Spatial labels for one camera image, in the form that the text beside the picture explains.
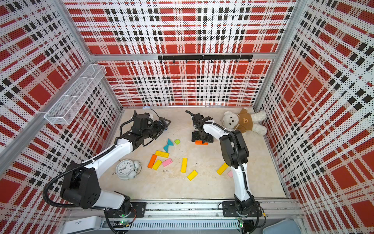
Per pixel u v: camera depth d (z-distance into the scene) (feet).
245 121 3.33
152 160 3.00
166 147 3.23
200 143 3.16
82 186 1.38
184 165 2.91
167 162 2.97
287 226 2.21
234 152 1.80
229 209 2.41
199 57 2.90
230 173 1.86
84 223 2.12
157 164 2.97
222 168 2.90
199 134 2.74
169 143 3.23
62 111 2.26
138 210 2.41
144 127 2.23
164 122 2.55
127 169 2.76
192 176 2.81
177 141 3.32
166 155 3.07
